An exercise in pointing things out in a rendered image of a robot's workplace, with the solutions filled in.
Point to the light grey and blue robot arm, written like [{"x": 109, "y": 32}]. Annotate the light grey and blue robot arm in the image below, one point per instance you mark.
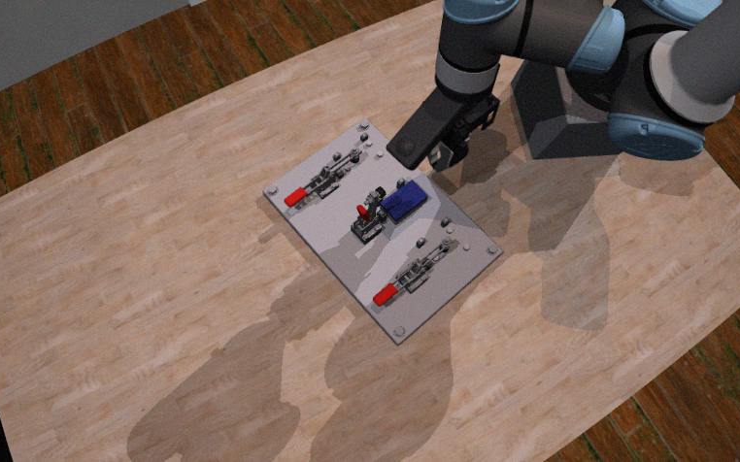
[{"x": 658, "y": 115}]

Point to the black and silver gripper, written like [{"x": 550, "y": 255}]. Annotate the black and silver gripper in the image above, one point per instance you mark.
[{"x": 452, "y": 148}]

